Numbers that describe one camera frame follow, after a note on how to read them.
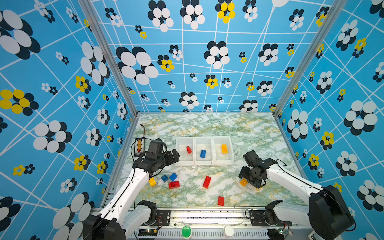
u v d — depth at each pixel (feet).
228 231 2.10
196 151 3.13
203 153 3.13
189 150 3.14
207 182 2.77
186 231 2.04
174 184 2.72
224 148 3.18
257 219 2.37
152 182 2.70
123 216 1.39
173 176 2.88
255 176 2.31
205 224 2.37
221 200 2.57
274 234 2.27
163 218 2.41
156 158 2.00
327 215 1.32
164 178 2.81
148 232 2.37
